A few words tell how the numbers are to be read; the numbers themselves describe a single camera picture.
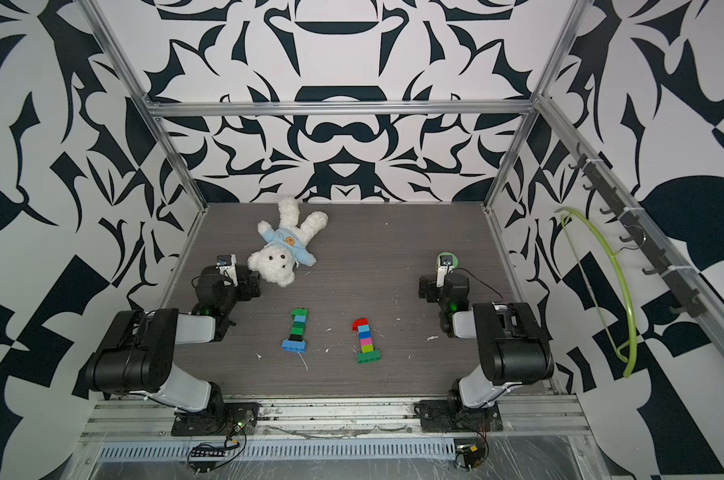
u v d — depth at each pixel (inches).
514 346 18.2
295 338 33.5
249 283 37.9
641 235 21.9
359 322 35.0
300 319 34.9
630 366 22.7
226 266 32.0
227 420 28.6
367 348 32.8
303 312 35.3
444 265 33.3
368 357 32.3
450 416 28.7
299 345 33.2
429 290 34.3
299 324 35.2
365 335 34.0
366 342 33.5
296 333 33.7
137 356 17.8
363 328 33.9
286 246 38.1
